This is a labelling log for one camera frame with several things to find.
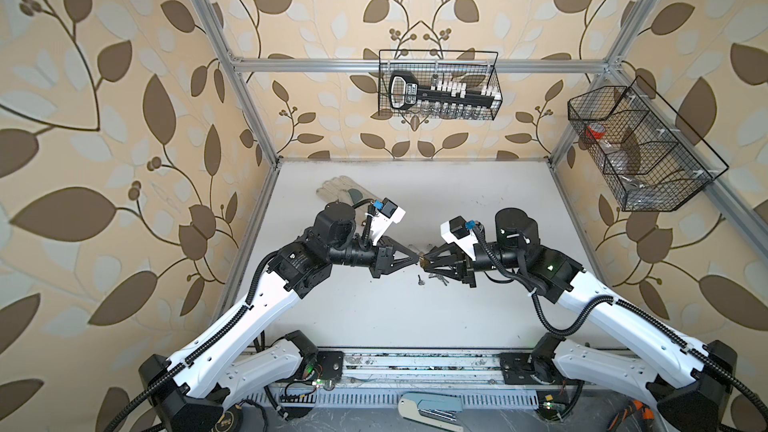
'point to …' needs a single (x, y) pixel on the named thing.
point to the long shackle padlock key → (421, 282)
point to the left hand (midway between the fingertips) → (419, 260)
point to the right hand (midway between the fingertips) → (427, 263)
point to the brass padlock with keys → (424, 262)
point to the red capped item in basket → (595, 131)
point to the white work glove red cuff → (344, 189)
